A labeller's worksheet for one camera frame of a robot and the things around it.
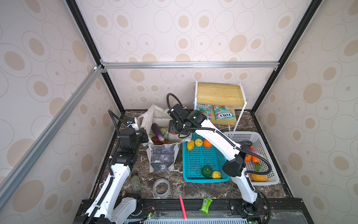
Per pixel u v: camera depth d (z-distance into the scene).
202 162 0.90
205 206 0.73
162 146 0.68
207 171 0.81
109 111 0.56
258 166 0.87
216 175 0.80
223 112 0.94
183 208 0.73
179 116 0.58
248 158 0.88
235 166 0.49
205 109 0.95
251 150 0.94
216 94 0.85
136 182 0.80
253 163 0.89
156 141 0.89
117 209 0.53
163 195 0.76
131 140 0.56
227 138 0.52
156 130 0.92
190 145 0.94
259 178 0.79
